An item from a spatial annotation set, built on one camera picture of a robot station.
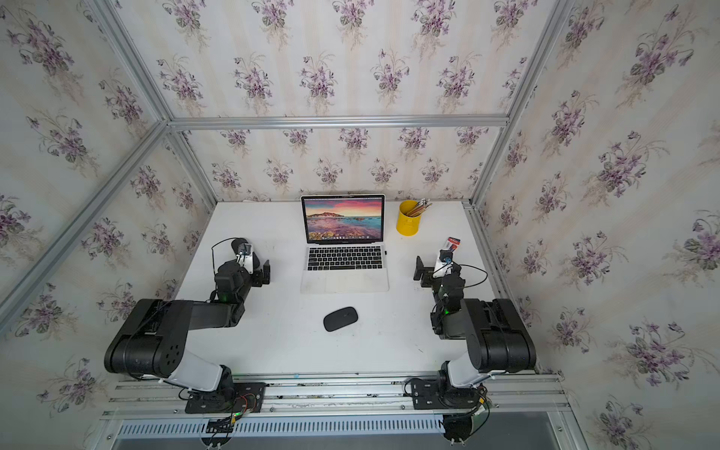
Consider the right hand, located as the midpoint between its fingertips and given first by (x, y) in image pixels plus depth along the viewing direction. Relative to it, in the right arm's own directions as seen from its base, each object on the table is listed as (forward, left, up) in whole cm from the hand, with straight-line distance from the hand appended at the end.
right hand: (436, 258), depth 90 cm
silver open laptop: (+11, +31, -8) cm, 34 cm away
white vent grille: (-45, +43, -10) cm, 63 cm away
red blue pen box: (+12, -10, -9) cm, 18 cm away
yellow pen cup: (+18, +8, -4) cm, 20 cm away
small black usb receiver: (+9, +16, -10) cm, 21 cm away
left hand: (-1, +61, -2) cm, 61 cm away
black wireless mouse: (-17, +31, -9) cm, 36 cm away
